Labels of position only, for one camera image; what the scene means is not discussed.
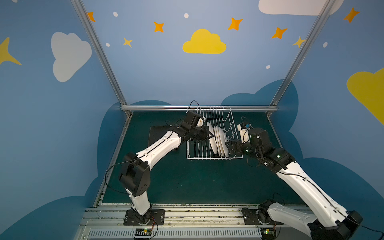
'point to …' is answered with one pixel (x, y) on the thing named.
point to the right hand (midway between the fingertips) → (235, 140)
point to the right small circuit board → (268, 233)
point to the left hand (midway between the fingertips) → (213, 133)
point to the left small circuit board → (143, 232)
